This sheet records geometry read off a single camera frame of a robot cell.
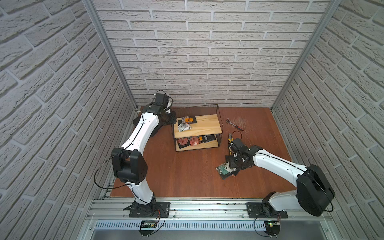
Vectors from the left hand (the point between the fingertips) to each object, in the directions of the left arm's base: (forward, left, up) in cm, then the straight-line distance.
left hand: (176, 117), depth 86 cm
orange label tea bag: (+1, -7, -4) cm, 8 cm away
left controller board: (-50, +12, -25) cm, 57 cm away
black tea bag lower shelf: (-2, -20, -19) cm, 27 cm away
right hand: (-22, -35, -17) cm, 45 cm away
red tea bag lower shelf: (-5, -3, -19) cm, 20 cm away
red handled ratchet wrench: (+13, -37, -19) cm, 43 cm away
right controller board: (-52, -49, -21) cm, 75 cm away
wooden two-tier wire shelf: (-4, -13, -5) cm, 14 cm away
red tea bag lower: (-5, -11, -19) cm, 22 cm away
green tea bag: (-24, -27, -20) cm, 41 cm away
